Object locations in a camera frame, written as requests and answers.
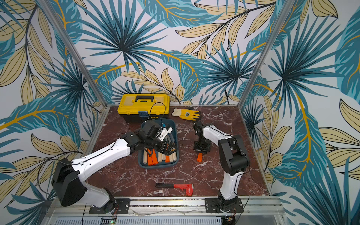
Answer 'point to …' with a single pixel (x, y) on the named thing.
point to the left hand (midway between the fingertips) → (170, 149)
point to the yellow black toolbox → (135, 108)
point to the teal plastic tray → (172, 123)
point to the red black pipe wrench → (189, 187)
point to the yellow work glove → (185, 114)
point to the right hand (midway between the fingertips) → (200, 153)
